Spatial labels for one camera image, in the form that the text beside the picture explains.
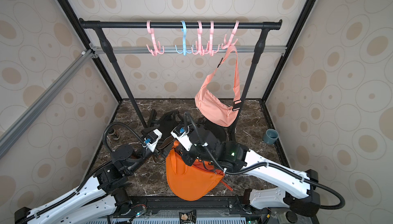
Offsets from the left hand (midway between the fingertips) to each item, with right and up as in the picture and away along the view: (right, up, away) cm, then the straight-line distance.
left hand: (170, 133), depth 64 cm
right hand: (+5, -5, -1) cm, 7 cm away
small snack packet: (+8, -39, +6) cm, 41 cm away
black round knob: (+51, -35, 0) cm, 62 cm away
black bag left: (-8, +3, +37) cm, 38 cm away
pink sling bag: (+20, +12, +11) cm, 26 cm away
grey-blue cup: (+56, -6, +29) cm, 63 cm away
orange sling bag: (+8, -26, +12) cm, 30 cm away
